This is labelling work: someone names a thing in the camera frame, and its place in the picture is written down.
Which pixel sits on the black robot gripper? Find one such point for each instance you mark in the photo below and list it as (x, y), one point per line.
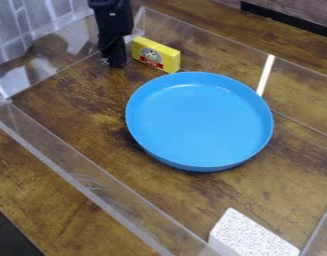
(115, 24)

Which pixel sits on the yellow block with label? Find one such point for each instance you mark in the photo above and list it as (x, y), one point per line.
(155, 54)

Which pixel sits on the round blue tray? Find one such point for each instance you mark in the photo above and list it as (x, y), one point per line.
(199, 121)

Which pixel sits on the white speckled foam block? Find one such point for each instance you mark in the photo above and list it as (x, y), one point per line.
(237, 236)

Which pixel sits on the clear acrylic enclosure wall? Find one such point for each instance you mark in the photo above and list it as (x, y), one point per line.
(79, 187)

